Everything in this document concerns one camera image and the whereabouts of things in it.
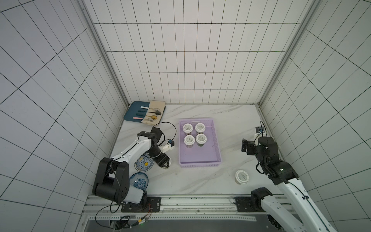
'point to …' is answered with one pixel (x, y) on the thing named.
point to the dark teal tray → (134, 108)
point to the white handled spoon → (156, 109)
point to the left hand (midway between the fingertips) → (160, 164)
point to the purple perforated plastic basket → (207, 156)
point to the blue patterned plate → (139, 180)
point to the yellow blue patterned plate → (144, 163)
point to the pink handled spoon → (137, 118)
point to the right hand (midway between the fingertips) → (246, 138)
